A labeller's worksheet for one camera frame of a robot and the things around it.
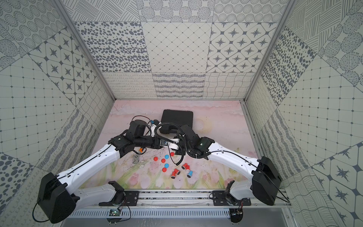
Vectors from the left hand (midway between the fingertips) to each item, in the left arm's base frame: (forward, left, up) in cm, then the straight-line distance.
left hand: (171, 145), depth 72 cm
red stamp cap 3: (-6, +6, -21) cm, 22 cm away
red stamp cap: (+4, +2, -20) cm, 21 cm away
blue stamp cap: (+2, +5, -21) cm, 22 cm away
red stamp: (-5, -9, -20) cm, 22 cm away
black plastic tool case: (+30, -2, -15) cm, 34 cm away
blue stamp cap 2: (-3, +4, -21) cm, 22 cm away
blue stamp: (-8, -10, -20) cm, 24 cm away
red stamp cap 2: (0, +7, -21) cm, 22 cm away
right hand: (+3, 0, -5) cm, 6 cm away
